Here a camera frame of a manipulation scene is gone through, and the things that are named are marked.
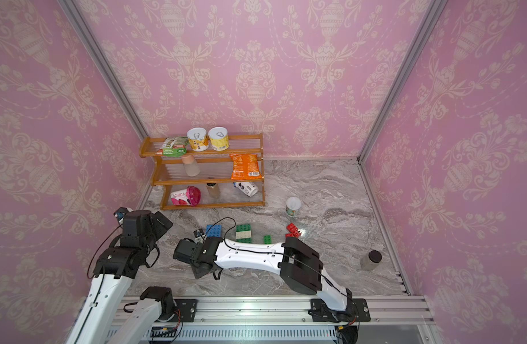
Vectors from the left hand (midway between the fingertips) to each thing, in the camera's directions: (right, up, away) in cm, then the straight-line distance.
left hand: (159, 223), depth 75 cm
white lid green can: (+50, +5, +20) cm, 54 cm away
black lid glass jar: (+75, -13, +1) cm, 76 cm away
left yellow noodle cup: (+12, +31, +6) cm, 33 cm away
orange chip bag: (+28, +21, +19) cm, 40 cm away
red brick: (+49, -6, +17) cm, 52 cm away
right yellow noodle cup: (+20, +31, +6) cm, 37 cm away
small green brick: (+38, -10, +15) cm, 42 cm away
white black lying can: (+29, +11, +24) cm, 40 cm away
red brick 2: (+48, -8, +16) cm, 51 cm away
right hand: (+16, -16, +2) cm, 23 cm away
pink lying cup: (+4, +8, +19) cm, 21 cm away
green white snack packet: (+2, +28, +6) cm, 29 cm away
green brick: (+28, -5, +17) cm, 33 cm away
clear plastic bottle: (+6, +21, +14) cm, 26 cm away
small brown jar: (+13, +11, +22) cm, 28 cm away
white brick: (+28, -7, +13) cm, 32 cm away
